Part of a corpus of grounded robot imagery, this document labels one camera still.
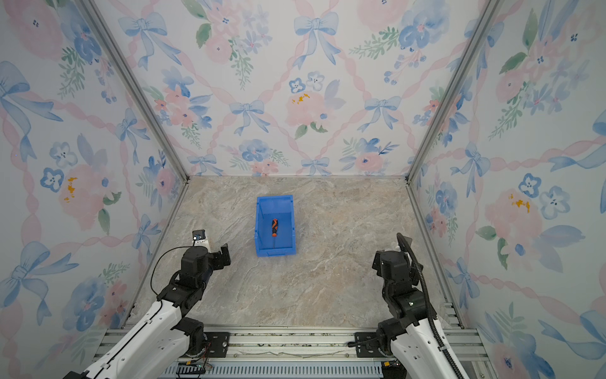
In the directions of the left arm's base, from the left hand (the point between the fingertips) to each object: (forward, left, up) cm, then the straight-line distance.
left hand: (214, 244), depth 83 cm
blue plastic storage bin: (+27, -15, -14) cm, 34 cm away
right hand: (-5, -62, +3) cm, 62 cm away
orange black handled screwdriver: (+14, -19, -10) cm, 26 cm away
